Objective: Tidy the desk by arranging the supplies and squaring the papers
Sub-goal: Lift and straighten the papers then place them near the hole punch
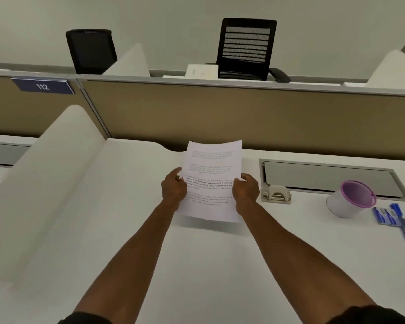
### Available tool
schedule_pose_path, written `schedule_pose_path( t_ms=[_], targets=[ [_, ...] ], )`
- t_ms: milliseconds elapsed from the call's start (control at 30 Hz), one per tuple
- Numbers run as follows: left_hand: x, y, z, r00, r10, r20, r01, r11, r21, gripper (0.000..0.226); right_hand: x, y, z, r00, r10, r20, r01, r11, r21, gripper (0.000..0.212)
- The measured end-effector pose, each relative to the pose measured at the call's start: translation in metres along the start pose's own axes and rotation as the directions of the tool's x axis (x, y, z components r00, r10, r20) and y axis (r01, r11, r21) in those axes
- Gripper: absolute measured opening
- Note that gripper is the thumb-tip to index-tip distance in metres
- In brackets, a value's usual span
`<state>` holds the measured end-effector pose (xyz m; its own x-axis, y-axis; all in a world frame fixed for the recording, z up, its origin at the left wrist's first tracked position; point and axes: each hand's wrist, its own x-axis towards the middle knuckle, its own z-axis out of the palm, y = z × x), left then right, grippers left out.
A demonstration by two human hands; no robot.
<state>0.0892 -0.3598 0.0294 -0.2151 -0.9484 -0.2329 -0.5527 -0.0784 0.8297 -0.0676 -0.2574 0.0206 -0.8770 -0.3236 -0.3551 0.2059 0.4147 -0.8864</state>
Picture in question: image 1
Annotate person's right hand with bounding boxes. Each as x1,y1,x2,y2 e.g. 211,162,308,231
231,173,261,213

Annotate person's left hand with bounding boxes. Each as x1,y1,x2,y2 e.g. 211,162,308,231
161,166,189,213

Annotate beige hole punch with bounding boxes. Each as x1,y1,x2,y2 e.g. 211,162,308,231
260,185,293,204

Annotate printed white paper sheets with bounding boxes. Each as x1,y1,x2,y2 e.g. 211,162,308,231
179,140,243,223

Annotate blue white staple box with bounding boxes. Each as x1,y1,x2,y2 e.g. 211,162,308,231
372,207,391,225
384,209,401,226

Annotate blue pen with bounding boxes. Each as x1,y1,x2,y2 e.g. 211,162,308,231
390,203,405,250

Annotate person's right forearm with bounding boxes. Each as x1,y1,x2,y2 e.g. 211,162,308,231
236,198,377,316

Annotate person's left forearm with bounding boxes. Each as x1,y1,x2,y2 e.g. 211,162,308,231
72,202,181,318

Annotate person's black shirt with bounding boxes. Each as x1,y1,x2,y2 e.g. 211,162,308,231
57,304,405,324

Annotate wide beige partition panel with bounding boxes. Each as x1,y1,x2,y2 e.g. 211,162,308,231
76,75,405,162

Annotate white cup with purple rim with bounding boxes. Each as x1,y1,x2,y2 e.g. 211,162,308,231
326,180,377,219

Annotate black striped mesh office chair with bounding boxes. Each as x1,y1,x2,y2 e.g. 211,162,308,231
216,18,292,84

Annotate grey desk cable tray lid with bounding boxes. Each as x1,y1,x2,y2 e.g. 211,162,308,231
0,140,31,167
259,158,405,203

